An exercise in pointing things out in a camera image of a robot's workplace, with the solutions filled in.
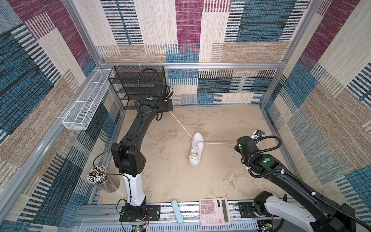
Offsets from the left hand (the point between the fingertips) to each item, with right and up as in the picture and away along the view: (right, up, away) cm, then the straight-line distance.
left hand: (168, 103), depth 86 cm
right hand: (+41, -23, -6) cm, 47 cm away
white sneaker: (+17, -27, +4) cm, 32 cm away
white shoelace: (+16, -23, +11) cm, 30 cm away
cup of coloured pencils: (-29, -36, -18) cm, 50 cm away
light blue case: (+6, -55, -14) cm, 57 cm away
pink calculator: (+24, -55, -14) cm, 61 cm away
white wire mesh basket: (-57, -6, +8) cm, 58 cm away
